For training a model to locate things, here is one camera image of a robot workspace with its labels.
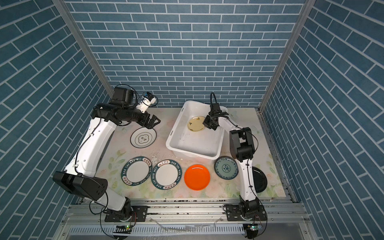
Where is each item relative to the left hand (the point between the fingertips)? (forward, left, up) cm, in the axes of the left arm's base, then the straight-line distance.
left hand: (153, 116), depth 74 cm
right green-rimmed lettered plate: (-18, -4, -31) cm, 36 cm away
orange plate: (-21, -22, -30) cm, 43 cm away
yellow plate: (+20, -21, -30) cm, 42 cm away
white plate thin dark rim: (+8, +15, -30) cm, 35 cm away
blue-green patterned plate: (-15, -40, -30) cm, 52 cm away
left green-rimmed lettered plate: (-16, +14, -30) cm, 37 cm away
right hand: (+17, -27, -26) cm, 41 cm away
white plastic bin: (+4, -30, -31) cm, 44 cm away
